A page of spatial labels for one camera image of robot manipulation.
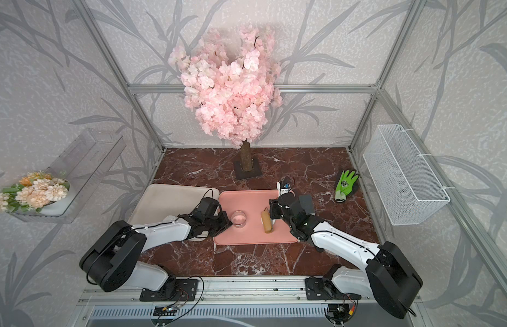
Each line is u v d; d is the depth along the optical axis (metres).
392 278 0.41
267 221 0.88
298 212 0.63
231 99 0.67
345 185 1.02
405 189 0.61
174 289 0.69
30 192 0.49
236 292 0.74
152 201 0.97
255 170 1.09
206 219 0.72
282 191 0.74
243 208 0.95
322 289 0.65
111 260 0.43
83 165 0.74
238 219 0.91
